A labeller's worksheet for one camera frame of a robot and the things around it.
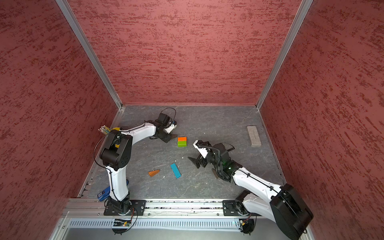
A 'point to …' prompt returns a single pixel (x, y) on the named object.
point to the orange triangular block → (153, 173)
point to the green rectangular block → (182, 143)
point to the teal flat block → (175, 170)
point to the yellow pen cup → (116, 128)
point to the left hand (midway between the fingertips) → (166, 139)
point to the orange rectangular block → (182, 139)
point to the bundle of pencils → (105, 129)
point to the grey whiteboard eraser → (253, 136)
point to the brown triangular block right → (215, 173)
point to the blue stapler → (106, 193)
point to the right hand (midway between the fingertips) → (194, 152)
